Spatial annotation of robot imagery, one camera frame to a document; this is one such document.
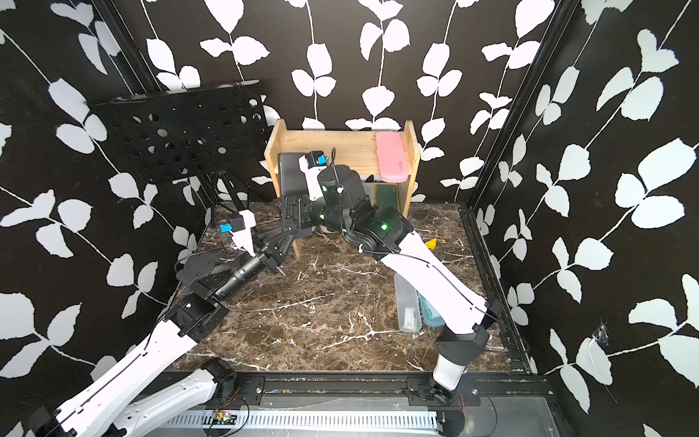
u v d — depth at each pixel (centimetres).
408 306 90
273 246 56
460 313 42
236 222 52
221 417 70
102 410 39
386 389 76
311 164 49
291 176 57
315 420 70
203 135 79
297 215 51
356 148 78
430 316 88
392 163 70
